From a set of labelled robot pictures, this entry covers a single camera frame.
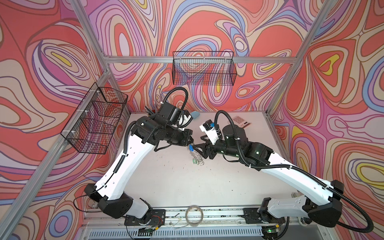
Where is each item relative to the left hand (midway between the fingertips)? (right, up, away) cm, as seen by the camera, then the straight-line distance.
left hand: (196, 140), depth 63 cm
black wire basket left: (-48, +6, +4) cm, 49 cm away
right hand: (+2, -3, +2) cm, 4 cm away
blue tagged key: (-2, -3, 0) cm, 4 cm away
